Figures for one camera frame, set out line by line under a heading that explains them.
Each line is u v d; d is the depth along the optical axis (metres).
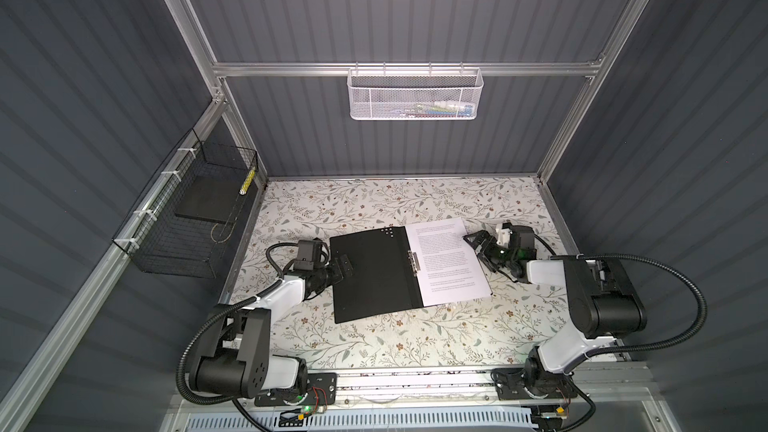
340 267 0.83
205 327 0.41
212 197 0.74
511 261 0.77
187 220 0.73
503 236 0.89
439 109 0.92
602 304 0.47
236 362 0.43
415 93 1.24
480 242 0.87
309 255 0.72
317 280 0.79
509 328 0.83
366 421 0.77
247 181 0.81
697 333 0.43
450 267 0.95
